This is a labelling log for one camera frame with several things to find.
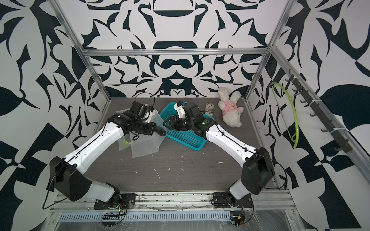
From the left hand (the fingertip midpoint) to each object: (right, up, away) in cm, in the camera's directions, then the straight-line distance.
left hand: (153, 127), depth 81 cm
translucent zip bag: (-9, -12, +11) cm, 19 cm away
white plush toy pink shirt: (+49, +8, +18) cm, 53 cm away
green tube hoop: (+68, -6, -14) cm, 70 cm away
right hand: (+8, +3, -5) cm, 10 cm away
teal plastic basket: (+20, -10, +16) cm, 27 cm away
